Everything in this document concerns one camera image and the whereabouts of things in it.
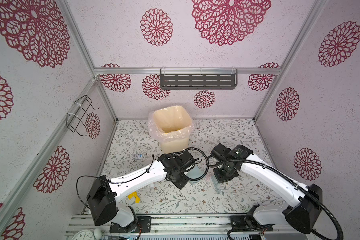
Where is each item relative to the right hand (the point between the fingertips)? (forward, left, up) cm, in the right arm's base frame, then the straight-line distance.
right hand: (218, 177), depth 75 cm
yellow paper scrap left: (-6, +45, -12) cm, 47 cm away
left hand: (-3, +19, -3) cm, 20 cm away
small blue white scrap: (+19, +47, -13) cm, 52 cm away
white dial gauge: (-26, +62, -8) cm, 68 cm away
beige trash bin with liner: (+38, +27, -3) cm, 46 cm away
